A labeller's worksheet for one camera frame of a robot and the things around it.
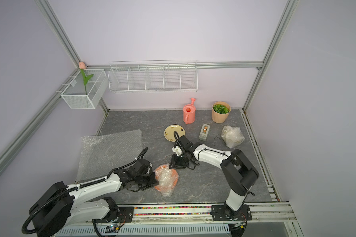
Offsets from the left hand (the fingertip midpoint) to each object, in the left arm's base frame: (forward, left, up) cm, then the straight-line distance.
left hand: (158, 184), depth 81 cm
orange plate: (+3, -5, +1) cm, 6 cm away
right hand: (+8, -7, +3) cm, 11 cm away
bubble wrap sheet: (-6, -5, +1) cm, 8 cm away
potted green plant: (+44, -44, +10) cm, 63 cm away
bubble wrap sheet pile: (+23, +40, -3) cm, 46 cm away
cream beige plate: (+37, -6, -2) cm, 37 cm away
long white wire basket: (+62, +2, +29) cm, 68 cm away
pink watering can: (+46, -22, +8) cm, 52 cm away
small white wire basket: (+50, +41, +29) cm, 71 cm away
